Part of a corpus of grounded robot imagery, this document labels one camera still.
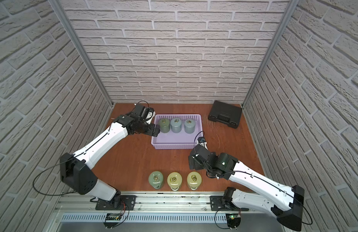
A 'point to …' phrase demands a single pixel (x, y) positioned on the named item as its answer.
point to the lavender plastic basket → (181, 140)
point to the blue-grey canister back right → (189, 126)
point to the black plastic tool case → (226, 113)
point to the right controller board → (233, 220)
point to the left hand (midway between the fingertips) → (155, 127)
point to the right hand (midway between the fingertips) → (199, 158)
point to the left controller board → (111, 216)
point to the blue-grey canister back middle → (176, 125)
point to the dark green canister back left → (164, 123)
